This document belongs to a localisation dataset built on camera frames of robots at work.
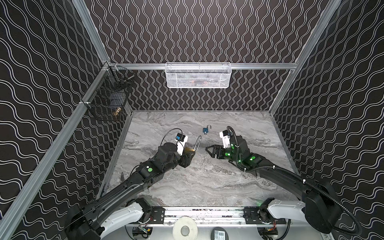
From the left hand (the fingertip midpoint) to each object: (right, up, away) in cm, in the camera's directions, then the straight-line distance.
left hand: (194, 151), depth 72 cm
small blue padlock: (+8, +10, +37) cm, 39 cm away
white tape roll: (-5, -37, 0) cm, 37 cm away
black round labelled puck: (+11, -37, -3) cm, 39 cm away
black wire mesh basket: (-55, +28, +22) cm, 66 cm away
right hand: (+9, 0, +9) cm, 13 cm away
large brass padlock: (-2, 0, +3) cm, 4 cm away
